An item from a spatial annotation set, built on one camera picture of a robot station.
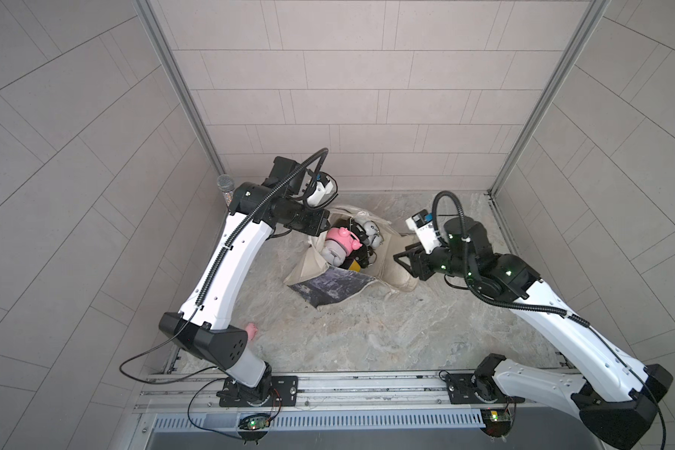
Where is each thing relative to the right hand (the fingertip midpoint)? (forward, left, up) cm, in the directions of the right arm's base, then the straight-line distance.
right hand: (399, 255), depth 68 cm
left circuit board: (-29, +36, -21) cm, 51 cm away
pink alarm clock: (+14, +13, -10) cm, 22 cm away
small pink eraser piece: (-8, +42, -23) cm, 48 cm away
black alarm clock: (+13, +9, -19) cm, 25 cm away
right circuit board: (-32, -22, -28) cm, 48 cm away
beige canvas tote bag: (-2, +21, -7) cm, 23 cm away
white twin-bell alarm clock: (+17, +4, -16) cm, 24 cm away
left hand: (+8, +16, +5) cm, 18 cm away
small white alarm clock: (+10, +17, -13) cm, 24 cm away
